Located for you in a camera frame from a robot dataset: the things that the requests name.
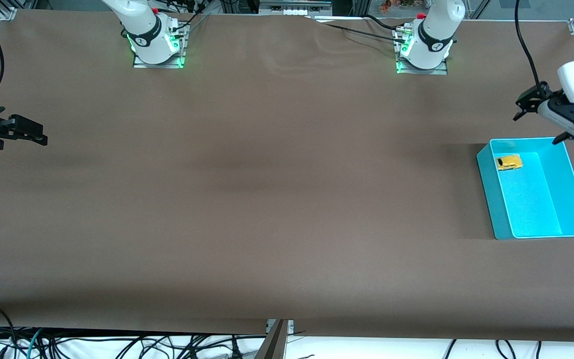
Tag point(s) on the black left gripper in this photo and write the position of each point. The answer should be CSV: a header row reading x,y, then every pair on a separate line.
x,y
534,96

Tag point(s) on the yellow beetle toy car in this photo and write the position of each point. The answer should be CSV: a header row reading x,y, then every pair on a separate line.
x,y
509,162

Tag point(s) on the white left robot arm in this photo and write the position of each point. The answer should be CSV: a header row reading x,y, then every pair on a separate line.
x,y
431,35

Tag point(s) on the turquoise plastic bin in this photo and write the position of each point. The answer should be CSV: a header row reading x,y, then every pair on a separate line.
x,y
536,204

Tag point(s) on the orange background objects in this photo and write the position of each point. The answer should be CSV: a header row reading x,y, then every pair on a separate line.
x,y
386,5

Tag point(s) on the brown table cover sheet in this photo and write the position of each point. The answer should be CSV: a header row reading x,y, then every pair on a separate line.
x,y
287,149

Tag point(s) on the white background device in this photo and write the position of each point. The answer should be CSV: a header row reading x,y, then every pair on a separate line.
x,y
294,7

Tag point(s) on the brown metal bar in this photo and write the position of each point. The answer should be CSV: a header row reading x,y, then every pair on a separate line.
x,y
274,344

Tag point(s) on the silver table edge plate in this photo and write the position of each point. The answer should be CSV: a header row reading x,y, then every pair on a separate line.
x,y
291,326

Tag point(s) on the aluminium frame profile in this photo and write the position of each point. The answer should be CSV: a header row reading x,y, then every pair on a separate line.
x,y
5,11

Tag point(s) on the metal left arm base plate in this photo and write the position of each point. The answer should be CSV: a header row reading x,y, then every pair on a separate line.
x,y
421,71

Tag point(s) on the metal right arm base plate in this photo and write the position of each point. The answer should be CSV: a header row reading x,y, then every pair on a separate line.
x,y
160,63

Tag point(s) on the aluminium frame post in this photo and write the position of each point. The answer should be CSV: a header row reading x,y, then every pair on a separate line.
x,y
360,7

